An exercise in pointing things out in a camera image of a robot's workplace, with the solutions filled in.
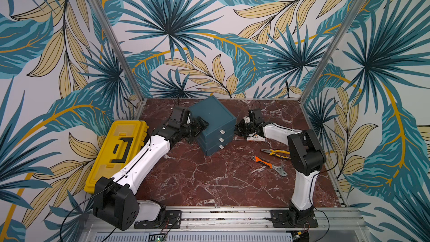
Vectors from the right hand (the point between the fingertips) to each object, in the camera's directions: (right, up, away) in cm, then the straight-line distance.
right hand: (229, 127), depth 96 cm
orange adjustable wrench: (+25, -21, -9) cm, 34 cm away
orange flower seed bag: (+12, -5, -7) cm, 15 cm away
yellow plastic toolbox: (-51, -5, -17) cm, 54 cm away
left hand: (-13, 0, -18) cm, 22 cm away
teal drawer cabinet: (-5, +3, -18) cm, 19 cm away
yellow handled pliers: (+23, -13, -4) cm, 27 cm away
